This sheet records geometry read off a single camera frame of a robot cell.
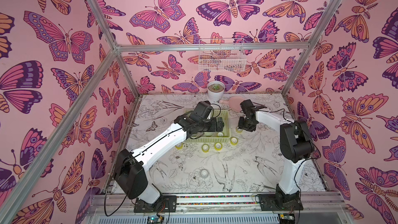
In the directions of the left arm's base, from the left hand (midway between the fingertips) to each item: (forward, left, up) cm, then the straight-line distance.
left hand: (219, 124), depth 79 cm
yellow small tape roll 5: (+5, -3, -20) cm, 21 cm away
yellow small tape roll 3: (-3, +22, -20) cm, 30 cm away
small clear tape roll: (-18, +8, -21) cm, 28 cm away
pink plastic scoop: (+31, -14, -19) cm, 39 cm away
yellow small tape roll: (-4, +7, -21) cm, 22 cm away
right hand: (+9, -15, -18) cm, 25 cm away
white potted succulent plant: (+35, -1, -11) cm, 37 cm away
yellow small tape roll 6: (+8, -15, -20) cm, 26 cm away
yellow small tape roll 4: (+1, -11, -20) cm, 23 cm away
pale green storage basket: (0, +1, -14) cm, 14 cm away
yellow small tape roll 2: (-3, -1, -20) cm, 20 cm away
